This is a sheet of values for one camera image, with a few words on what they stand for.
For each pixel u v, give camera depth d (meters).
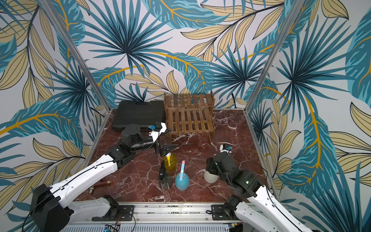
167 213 0.75
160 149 0.62
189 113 0.98
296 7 0.69
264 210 0.45
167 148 0.60
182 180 0.69
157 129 0.56
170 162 0.77
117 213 0.68
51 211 0.37
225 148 0.63
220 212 0.74
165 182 0.78
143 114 1.07
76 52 0.84
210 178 0.81
